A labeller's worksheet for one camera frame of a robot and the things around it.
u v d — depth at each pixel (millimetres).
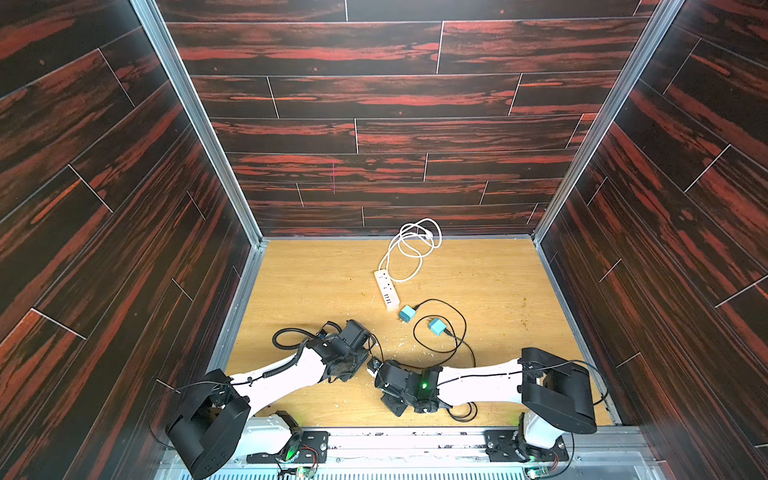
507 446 734
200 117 841
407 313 960
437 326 931
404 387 625
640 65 735
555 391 472
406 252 1151
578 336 983
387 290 1015
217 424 409
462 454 733
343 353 664
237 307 1046
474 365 536
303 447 729
